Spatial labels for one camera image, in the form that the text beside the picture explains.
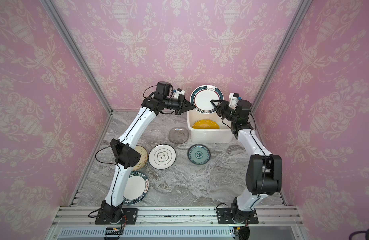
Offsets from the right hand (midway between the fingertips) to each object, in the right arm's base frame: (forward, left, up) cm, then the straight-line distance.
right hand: (211, 102), depth 81 cm
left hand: (-4, +9, +1) cm, 10 cm away
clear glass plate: (+2, +20, -32) cm, 38 cm away
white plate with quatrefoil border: (-15, +31, -31) cm, 46 cm away
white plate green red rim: (+4, +5, +1) cm, 7 cm away
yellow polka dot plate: (+11, 0, -31) cm, 33 cm away
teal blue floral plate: (-14, +7, -33) cm, 36 cm away
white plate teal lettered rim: (-33, +44, -32) cm, 64 cm away
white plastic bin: (-4, -11, -25) cm, 28 cm away
